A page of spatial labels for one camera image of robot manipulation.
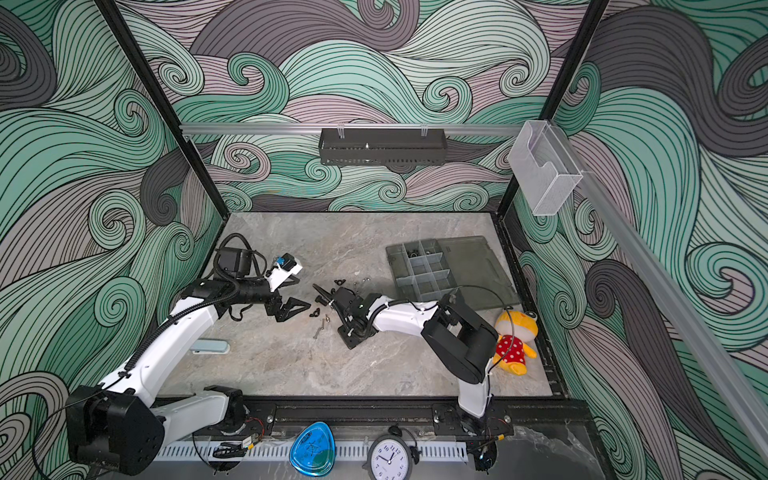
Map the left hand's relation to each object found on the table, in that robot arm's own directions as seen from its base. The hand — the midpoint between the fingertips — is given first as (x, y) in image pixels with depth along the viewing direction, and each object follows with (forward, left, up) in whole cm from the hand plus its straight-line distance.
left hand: (300, 288), depth 77 cm
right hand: (-7, -12, -18) cm, 23 cm away
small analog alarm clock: (-35, -24, -15) cm, 45 cm away
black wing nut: (+13, -8, -18) cm, 24 cm away
